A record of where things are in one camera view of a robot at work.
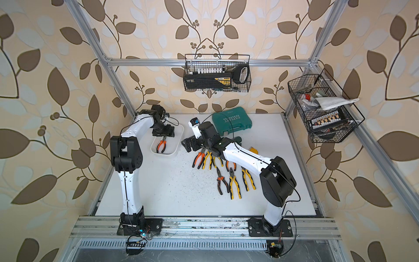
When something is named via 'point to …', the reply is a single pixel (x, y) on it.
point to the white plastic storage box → (168, 146)
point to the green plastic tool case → (227, 121)
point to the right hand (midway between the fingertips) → (194, 140)
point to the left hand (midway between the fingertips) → (168, 130)
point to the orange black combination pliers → (203, 155)
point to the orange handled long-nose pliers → (221, 178)
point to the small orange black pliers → (165, 141)
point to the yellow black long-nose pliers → (213, 161)
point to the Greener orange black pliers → (227, 164)
